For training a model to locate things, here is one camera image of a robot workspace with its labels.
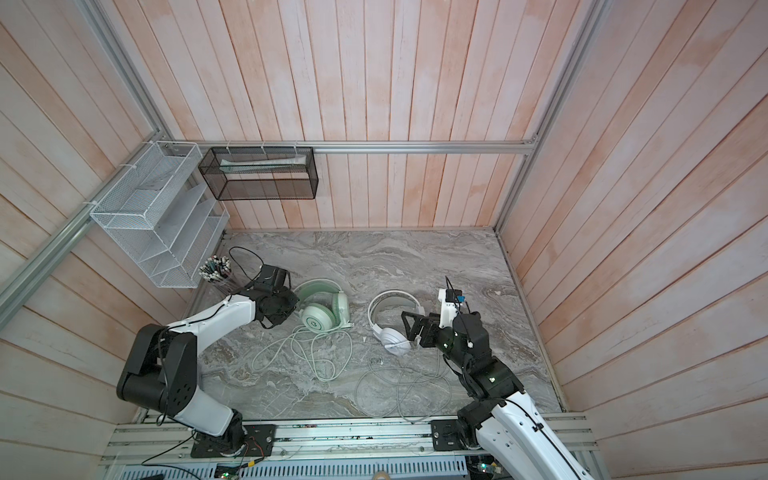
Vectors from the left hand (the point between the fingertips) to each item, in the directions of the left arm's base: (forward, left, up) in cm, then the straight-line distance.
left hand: (300, 308), depth 93 cm
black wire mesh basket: (+42, +17, +21) cm, 50 cm away
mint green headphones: (-6, -8, +5) cm, 11 cm away
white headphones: (-12, -29, +4) cm, 32 cm away
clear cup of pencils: (+5, +22, +13) cm, 26 cm away
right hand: (-10, -35, +14) cm, 39 cm away
